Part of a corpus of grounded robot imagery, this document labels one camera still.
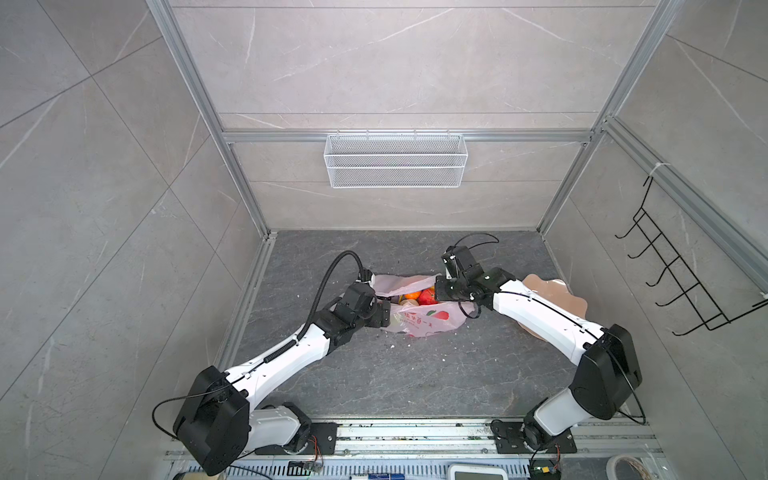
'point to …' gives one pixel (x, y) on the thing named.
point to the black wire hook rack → (710, 314)
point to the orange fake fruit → (413, 295)
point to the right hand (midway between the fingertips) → (437, 285)
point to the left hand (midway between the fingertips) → (377, 299)
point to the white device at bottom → (477, 472)
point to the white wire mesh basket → (395, 161)
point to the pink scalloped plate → (555, 291)
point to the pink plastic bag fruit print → (425, 320)
